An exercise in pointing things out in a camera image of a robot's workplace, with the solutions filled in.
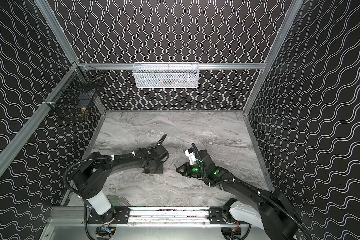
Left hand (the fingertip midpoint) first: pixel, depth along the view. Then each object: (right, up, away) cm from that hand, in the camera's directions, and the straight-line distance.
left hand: (163, 172), depth 88 cm
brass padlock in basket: (-43, +35, -5) cm, 56 cm away
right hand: (+8, +4, -10) cm, 13 cm away
